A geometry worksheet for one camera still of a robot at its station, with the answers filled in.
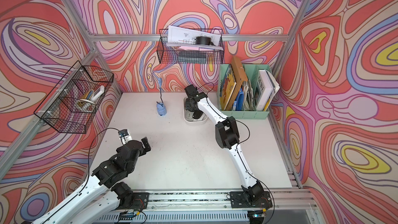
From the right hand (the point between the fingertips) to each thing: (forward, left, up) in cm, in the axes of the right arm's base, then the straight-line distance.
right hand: (192, 108), depth 104 cm
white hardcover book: (-1, -45, +20) cm, 49 cm away
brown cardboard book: (-1, -27, +27) cm, 38 cm away
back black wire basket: (+26, +11, +25) cm, 38 cm away
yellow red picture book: (+9, -24, +11) cm, 27 cm away
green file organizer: (0, -36, +8) cm, 37 cm away
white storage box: (-7, -6, -3) cm, 10 cm away
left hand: (-29, +25, +10) cm, 39 cm away
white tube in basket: (-11, +45, +28) cm, 54 cm away
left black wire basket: (-18, +53, +29) cm, 63 cm away
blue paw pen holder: (-1, +21, +2) cm, 21 cm away
